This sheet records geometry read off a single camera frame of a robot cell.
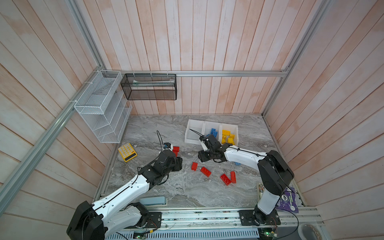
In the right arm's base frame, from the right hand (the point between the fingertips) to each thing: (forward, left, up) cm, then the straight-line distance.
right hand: (201, 154), depth 93 cm
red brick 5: (-13, -18, -2) cm, 23 cm away
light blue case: (-28, +22, +1) cm, 36 cm away
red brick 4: (-15, -14, -2) cm, 20 cm away
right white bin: (+21, -24, 0) cm, 32 cm away
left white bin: (+25, +2, -2) cm, 25 cm away
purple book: (-26, -46, -3) cm, 52 cm away
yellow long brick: (+20, -19, -3) cm, 28 cm away
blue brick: (+18, -9, +1) cm, 20 cm away
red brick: (+7, +18, -4) cm, 19 cm away
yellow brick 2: (+10, -20, +1) cm, 22 cm away
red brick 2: (+4, +17, -2) cm, 17 cm away
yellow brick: (+12, -16, -1) cm, 20 cm away
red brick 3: (-10, -2, -3) cm, 11 cm away
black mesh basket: (+42, +37, +22) cm, 60 cm away
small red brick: (-6, +5, -4) cm, 9 cm away
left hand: (-10, +14, +8) cm, 19 cm away
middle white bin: (+24, -5, 0) cm, 24 cm away
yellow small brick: (+18, -23, -4) cm, 29 cm away
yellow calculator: (+2, +50, -2) cm, 50 cm away
